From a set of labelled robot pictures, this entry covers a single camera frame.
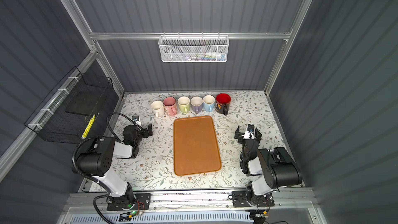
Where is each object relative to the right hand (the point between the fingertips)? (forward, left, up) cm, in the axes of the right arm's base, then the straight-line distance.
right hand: (250, 128), depth 87 cm
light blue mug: (+20, +23, -1) cm, 31 cm away
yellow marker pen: (-10, +78, +19) cm, 81 cm away
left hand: (+6, +65, -4) cm, 66 cm away
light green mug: (+23, +40, -3) cm, 47 cm away
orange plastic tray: (-8, +32, -10) cm, 34 cm away
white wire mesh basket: (+69, +35, +11) cm, 78 cm away
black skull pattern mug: (+22, +14, -1) cm, 26 cm away
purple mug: (+25, +32, -7) cm, 41 cm away
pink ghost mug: (+17, +49, +1) cm, 51 cm away
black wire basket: (-5, +91, +20) cm, 94 cm away
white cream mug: (+20, +58, -4) cm, 62 cm away
